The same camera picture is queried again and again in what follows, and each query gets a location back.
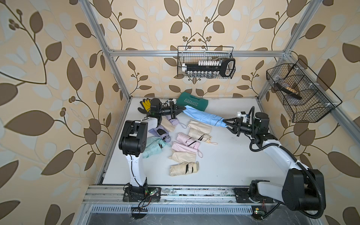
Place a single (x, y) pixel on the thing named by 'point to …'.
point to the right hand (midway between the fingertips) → (223, 122)
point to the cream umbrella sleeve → (183, 156)
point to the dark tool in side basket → (293, 95)
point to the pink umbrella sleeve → (179, 146)
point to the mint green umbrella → (154, 145)
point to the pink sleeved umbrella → (187, 140)
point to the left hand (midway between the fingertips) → (182, 107)
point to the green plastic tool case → (184, 99)
